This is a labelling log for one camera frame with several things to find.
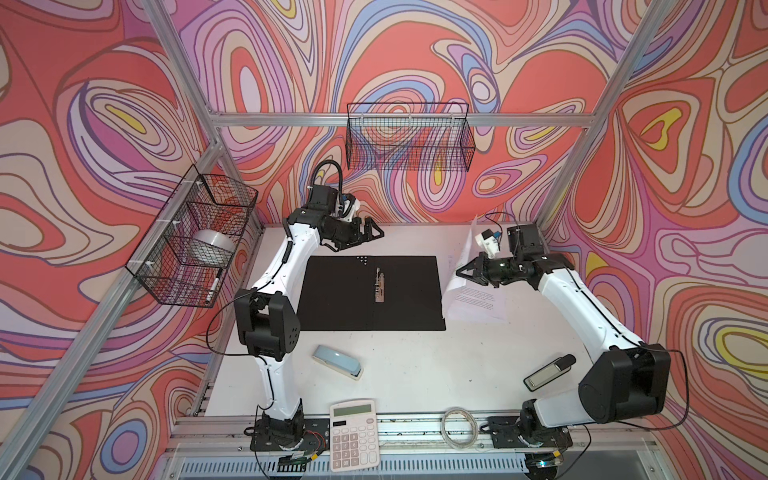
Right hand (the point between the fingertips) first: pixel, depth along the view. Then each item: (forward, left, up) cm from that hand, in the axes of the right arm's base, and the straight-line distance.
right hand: (459, 278), depth 79 cm
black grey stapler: (-20, -25, -19) cm, 37 cm away
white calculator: (-33, +29, -18) cm, 48 cm away
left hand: (+13, +23, +4) cm, 27 cm away
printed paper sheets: (+5, -7, -20) cm, 22 cm away
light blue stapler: (-15, +34, -17) cm, 41 cm away
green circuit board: (-38, +44, -21) cm, 62 cm away
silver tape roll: (+6, +61, +12) cm, 63 cm away
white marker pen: (-4, +62, +6) cm, 63 cm away
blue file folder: (+8, +26, -19) cm, 33 cm away
